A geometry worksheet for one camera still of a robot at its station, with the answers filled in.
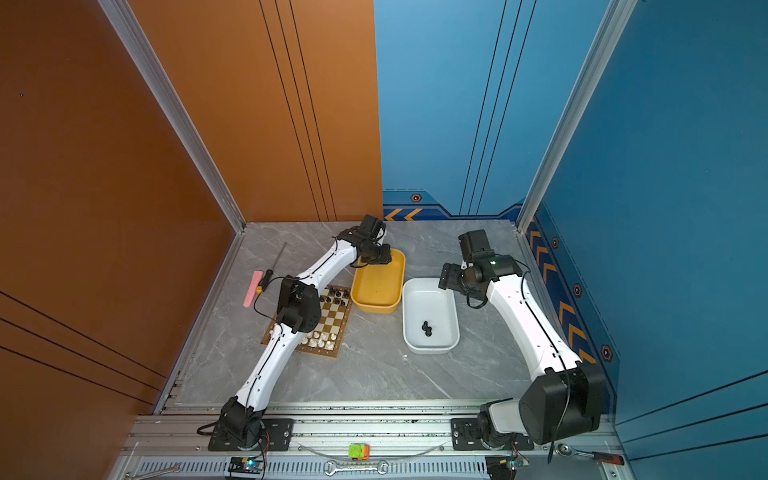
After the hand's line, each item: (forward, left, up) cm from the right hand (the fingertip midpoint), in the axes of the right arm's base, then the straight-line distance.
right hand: (451, 283), depth 82 cm
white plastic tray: (-1, +5, -17) cm, 18 cm away
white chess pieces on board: (-10, +40, -14) cm, 43 cm away
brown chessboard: (-3, +35, -15) cm, 38 cm away
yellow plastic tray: (+9, +21, -16) cm, 28 cm away
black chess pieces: (-6, +6, -16) cm, 18 cm away
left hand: (+22, +17, -14) cm, 32 cm away
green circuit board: (-39, +52, -19) cm, 68 cm away
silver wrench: (-40, +31, -18) cm, 53 cm away
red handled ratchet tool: (-37, -24, -16) cm, 47 cm away
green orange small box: (-37, +24, -15) cm, 47 cm away
